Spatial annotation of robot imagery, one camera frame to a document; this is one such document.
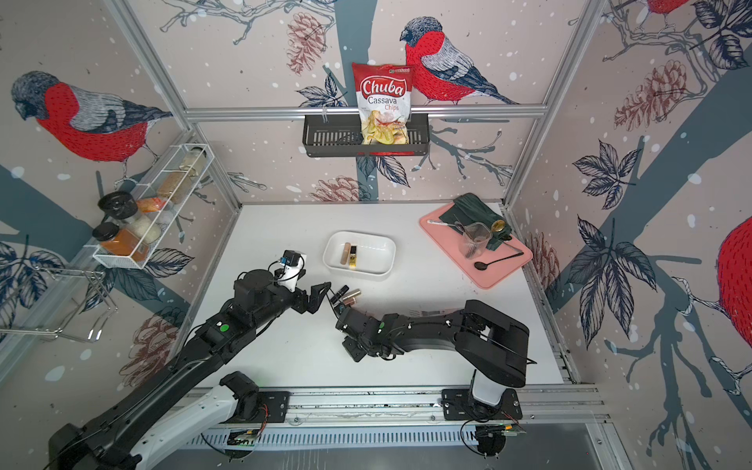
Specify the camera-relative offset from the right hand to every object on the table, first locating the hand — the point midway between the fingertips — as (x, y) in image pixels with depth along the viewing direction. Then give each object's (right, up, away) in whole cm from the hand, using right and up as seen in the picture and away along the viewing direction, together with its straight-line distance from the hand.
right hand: (351, 341), depth 84 cm
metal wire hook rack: (-56, +14, -20) cm, 61 cm away
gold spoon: (+49, +34, +14) cm, 61 cm away
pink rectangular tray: (+47, +19, +17) cm, 54 cm away
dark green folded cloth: (+45, +41, +34) cm, 70 cm away
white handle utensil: (+33, +35, +30) cm, 56 cm away
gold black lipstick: (-1, +23, +17) cm, 28 cm away
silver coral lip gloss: (-2, +9, +9) cm, 13 cm away
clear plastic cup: (+40, +29, +12) cm, 50 cm away
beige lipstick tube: (-5, +22, +20) cm, 30 cm away
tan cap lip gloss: (-1, +12, +9) cm, 15 cm away
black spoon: (+44, +20, +17) cm, 51 cm away
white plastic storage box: (+7, +24, +20) cm, 32 cm away
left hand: (-7, +22, -9) cm, 24 cm away
